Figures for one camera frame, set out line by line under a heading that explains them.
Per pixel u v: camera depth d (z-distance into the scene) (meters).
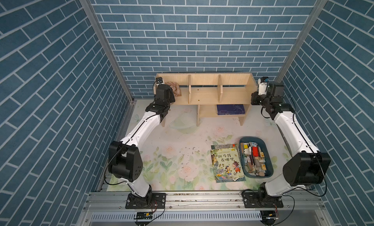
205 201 0.75
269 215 0.71
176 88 0.89
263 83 0.71
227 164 0.85
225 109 0.94
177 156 0.89
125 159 0.45
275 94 0.61
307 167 0.43
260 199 0.68
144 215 0.72
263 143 0.89
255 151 0.89
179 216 0.77
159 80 0.71
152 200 0.68
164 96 0.63
